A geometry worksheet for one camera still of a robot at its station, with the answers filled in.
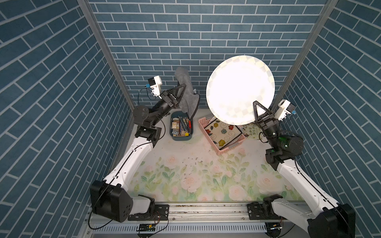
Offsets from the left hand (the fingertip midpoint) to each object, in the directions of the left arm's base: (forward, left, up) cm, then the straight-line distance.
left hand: (192, 90), depth 56 cm
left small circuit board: (-38, +21, -55) cm, 70 cm away
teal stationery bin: (+21, +9, -49) cm, 54 cm away
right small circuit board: (-39, -40, -52) cm, 76 cm away
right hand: (-6, -24, -3) cm, 25 cm away
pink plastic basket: (+24, -7, -48) cm, 54 cm away
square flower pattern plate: (+13, -20, -46) cm, 52 cm away
